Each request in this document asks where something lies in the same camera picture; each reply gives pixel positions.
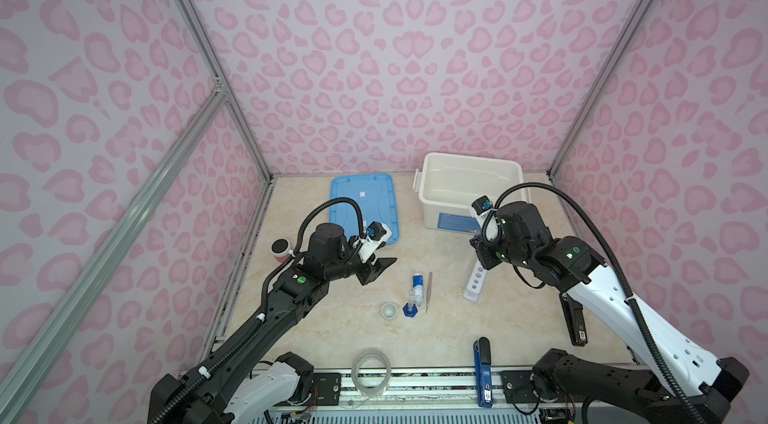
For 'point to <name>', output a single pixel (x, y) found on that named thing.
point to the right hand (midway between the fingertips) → (475, 238)
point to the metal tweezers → (430, 281)
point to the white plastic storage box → (448, 183)
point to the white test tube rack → (477, 280)
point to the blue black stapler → (482, 351)
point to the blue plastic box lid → (376, 195)
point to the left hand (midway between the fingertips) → (388, 245)
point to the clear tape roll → (367, 389)
